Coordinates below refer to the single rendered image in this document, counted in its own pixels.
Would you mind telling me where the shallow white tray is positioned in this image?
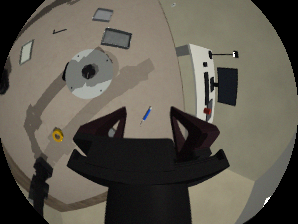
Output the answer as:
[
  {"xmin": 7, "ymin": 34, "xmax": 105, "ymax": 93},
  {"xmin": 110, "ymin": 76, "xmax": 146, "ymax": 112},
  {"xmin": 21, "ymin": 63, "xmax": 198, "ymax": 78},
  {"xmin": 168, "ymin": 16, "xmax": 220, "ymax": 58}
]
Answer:
[{"xmin": 19, "ymin": 39, "xmax": 34, "ymax": 65}]

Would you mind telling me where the grey cylindrical dispenser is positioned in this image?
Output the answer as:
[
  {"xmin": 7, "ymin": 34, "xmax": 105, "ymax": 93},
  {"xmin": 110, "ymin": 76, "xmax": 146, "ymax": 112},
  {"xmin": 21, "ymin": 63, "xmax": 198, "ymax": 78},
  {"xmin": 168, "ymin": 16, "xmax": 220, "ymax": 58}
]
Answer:
[{"xmin": 65, "ymin": 49, "xmax": 113, "ymax": 99}]

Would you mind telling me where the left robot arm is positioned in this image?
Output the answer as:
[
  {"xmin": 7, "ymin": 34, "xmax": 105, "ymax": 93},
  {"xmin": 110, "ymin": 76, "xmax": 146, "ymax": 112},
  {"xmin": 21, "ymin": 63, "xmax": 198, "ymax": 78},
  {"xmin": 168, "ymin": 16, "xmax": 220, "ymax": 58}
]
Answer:
[{"xmin": 0, "ymin": 69, "xmax": 7, "ymax": 95}]

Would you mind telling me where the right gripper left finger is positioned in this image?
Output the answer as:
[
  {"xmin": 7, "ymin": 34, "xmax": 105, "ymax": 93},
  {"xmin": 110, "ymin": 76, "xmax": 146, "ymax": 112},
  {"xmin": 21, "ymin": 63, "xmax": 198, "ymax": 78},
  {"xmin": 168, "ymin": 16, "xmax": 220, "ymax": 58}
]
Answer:
[{"xmin": 77, "ymin": 107, "xmax": 127, "ymax": 137}]

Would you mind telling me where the yellow roll of tape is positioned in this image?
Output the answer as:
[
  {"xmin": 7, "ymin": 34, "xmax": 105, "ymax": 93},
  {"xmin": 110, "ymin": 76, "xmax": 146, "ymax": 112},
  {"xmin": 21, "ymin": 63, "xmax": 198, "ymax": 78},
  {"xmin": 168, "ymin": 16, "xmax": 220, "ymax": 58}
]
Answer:
[{"xmin": 53, "ymin": 129, "xmax": 63, "ymax": 142}]

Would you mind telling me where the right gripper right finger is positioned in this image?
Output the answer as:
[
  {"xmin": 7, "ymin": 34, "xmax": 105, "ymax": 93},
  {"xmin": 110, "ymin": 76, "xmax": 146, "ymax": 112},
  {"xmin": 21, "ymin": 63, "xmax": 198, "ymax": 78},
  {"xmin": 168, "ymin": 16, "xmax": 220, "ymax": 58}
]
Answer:
[{"xmin": 170, "ymin": 106, "xmax": 220, "ymax": 163}]

